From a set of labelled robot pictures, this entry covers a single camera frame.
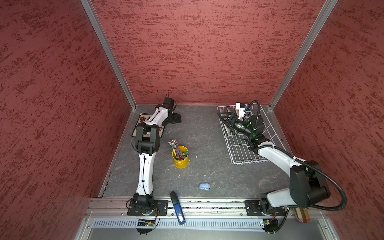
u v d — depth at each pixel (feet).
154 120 2.20
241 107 2.40
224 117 2.29
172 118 3.17
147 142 2.05
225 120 2.29
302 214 2.32
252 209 2.42
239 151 3.02
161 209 2.42
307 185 1.43
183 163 2.67
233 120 2.28
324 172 1.33
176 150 2.66
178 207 2.33
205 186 2.59
